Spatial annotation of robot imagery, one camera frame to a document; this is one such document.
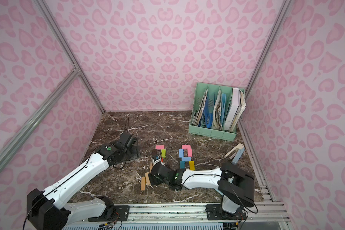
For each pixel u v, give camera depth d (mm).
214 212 732
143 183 827
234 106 879
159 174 588
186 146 982
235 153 924
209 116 973
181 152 952
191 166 882
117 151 546
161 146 982
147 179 801
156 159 716
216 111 906
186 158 932
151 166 888
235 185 430
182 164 886
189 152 951
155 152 951
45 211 371
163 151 955
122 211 746
